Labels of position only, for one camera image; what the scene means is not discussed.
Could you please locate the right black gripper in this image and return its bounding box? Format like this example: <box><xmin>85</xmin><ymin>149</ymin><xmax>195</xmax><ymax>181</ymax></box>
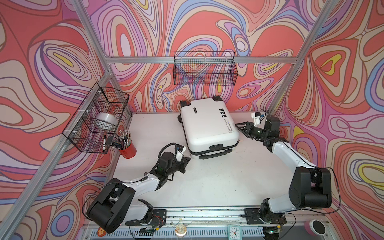
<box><xmin>233</xmin><ymin>120</ymin><xmax>268</xmax><ymax>140</ymax></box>

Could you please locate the black suitcase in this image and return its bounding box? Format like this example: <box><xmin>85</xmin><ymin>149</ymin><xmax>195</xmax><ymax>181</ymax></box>
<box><xmin>178</xmin><ymin>96</ymin><xmax>239</xmax><ymax>160</ymax></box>

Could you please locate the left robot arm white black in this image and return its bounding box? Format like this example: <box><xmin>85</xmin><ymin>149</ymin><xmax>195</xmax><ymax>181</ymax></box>
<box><xmin>85</xmin><ymin>151</ymin><xmax>191</xmax><ymax>234</ymax></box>

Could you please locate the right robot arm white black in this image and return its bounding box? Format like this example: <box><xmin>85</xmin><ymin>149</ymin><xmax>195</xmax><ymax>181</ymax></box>
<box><xmin>235</xmin><ymin>122</ymin><xmax>332</xmax><ymax>217</ymax></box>

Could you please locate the red pen cup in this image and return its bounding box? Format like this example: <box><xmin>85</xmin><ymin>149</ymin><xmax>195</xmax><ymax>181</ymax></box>
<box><xmin>119</xmin><ymin>142</ymin><xmax>137</xmax><ymax>159</ymax></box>

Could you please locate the round clear badge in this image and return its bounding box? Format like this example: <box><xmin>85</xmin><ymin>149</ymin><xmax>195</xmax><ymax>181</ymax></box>
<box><xmin>175</xmin><ymin>223</ymin><xmax>188</xmax><ymax>238</ymax></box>

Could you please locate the small teal clock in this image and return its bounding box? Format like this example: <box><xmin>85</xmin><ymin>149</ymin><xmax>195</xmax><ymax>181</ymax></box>
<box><xmin>228</xmin><ymin>225</ymin><xmax>243</xmax><ymax>240</ymax></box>

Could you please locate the red round sticker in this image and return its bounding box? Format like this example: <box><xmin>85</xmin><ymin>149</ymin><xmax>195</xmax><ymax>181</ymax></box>
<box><xmin>97</xmin><ymin>227</ymin><xmax>107</xmax><ymax>238</ymax></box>

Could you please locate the pink tape roll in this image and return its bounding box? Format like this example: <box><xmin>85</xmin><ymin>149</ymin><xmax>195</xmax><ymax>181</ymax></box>
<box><xmin>304</xmin><ymin>220</ymin><xmax>326</xmax><ymax>236</ymax></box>

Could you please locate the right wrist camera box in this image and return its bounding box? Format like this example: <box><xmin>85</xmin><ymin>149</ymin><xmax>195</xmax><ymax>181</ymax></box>
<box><xmin>251</xmin><ymin>112</ymin><xmax>266</xmax><ymax>127</ymax></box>

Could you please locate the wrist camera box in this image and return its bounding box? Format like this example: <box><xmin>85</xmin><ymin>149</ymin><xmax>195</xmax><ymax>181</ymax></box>
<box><xmin>251</xmin><ymin>112</ymin><xmax>266</xmax><ymax>127</ymax></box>
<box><xmin>176</xmin><ymin>145</ymin><xmax>186</xmax><ymax>162</ymax></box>

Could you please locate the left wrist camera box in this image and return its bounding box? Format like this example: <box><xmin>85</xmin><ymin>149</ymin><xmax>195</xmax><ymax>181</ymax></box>
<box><xmin>176</xmin><ymin>145</ymin><xmax>186</xmax><ymax>162</ymax></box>

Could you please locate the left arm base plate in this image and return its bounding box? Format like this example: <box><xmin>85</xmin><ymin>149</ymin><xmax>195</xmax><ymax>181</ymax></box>
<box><xmin>125</xmin><ymin>209</ymin><xmax>167</xmax><ymax>227</ymax></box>

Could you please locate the back black wire basket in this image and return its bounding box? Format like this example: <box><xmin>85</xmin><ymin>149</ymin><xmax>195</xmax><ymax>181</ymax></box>
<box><xmin>173</xmin><ymin>50</ymin><xmax>238</xmax><ymax>86</ymax></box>

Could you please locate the black wire basket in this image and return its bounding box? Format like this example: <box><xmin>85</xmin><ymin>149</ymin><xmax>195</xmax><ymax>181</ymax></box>
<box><xmin>62</xmin><ymin>83</ymin><xmax>130</xmax><ymax>154</ymax></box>
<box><xmin>173</xmin><ymin>50</ymin><xmax>238</xmax><ymax>86</ymax></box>

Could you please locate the silver duct tape roll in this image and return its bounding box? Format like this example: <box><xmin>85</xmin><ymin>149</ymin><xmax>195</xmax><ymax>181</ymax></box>
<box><xmin>95</xmin><ymin>113</ymin><xmax>118</xmax><ymax>131</ymax></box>

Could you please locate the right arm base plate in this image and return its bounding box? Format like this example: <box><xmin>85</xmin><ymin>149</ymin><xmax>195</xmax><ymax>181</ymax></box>
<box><xmin>240</xmin><ymin>208</ymin><xmax>287</xmax><ymax>226</ymax></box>

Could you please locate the left black wire basket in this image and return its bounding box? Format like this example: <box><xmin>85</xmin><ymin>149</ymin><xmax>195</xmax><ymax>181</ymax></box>
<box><xmin>62</xmin><ymin>83</ymin><xmax>130</xmax><ymax>154</ymax></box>

